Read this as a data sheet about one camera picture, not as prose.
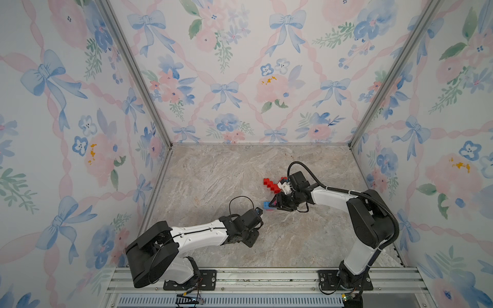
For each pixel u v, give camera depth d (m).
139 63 0.86
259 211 0.77
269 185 1.00
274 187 0.98
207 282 0.74
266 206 0.90
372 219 0.49
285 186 0.89
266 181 1.02
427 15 0.70
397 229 0.48
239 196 0.72
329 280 0.74
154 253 0.43
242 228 0.65
